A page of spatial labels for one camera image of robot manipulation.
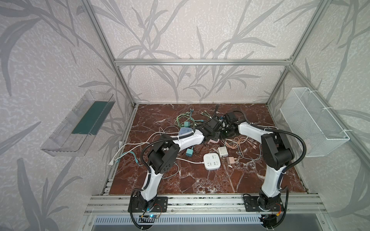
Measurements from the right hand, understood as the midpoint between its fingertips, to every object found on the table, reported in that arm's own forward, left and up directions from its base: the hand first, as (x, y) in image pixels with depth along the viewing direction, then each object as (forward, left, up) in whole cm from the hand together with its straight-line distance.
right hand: (219, 131), depth 99 cm
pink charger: (-21, -5, -1) cm, 21 cm away
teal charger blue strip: (+7, +23, -2) cm, 24 cm away
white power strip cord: (-21, +20, -3) cm, 29 cm away
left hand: (-2, +2, +5) cm, 6 cm away
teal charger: (-15, +21, -2) cm, 26 cm away
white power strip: (-21, +7, -1) cm, 22 cm away
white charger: (-15, -1, -1) cm, 15 cm away
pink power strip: (-12, +7, +9) cm, 17 cm away
